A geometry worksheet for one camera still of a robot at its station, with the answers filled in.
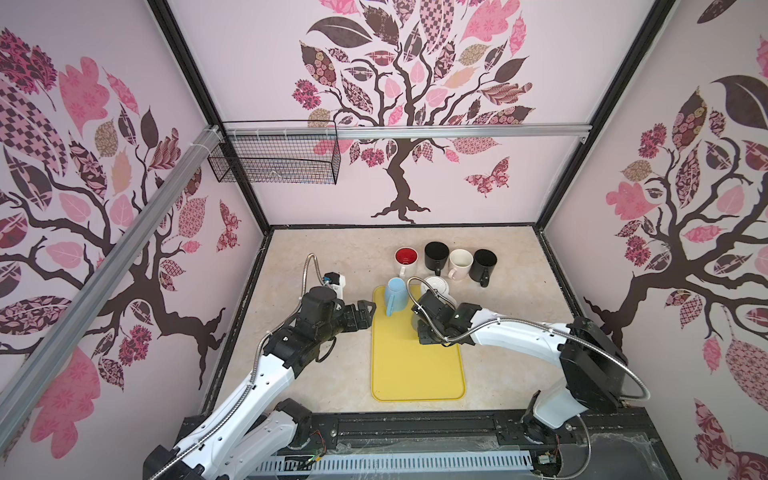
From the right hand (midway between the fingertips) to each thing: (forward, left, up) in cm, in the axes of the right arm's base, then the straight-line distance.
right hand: (422, 330), depth 86 cm
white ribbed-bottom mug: (+13, -7, +3) cm, 15 cm away
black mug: (+21, -21, +2) cm, 30 cm away
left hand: (0, +16, +12) cm, 20 cm away
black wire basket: (+71, +57, +13) cm, 92 cm away
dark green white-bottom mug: (+26, -6, +3) cm, 27 cm away
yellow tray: (-10, +6, -4) cm, 12 cm away
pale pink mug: (+24, -15, +2) cm, 29 cm away
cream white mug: (+29, +3, -2) cm, 29 cm away
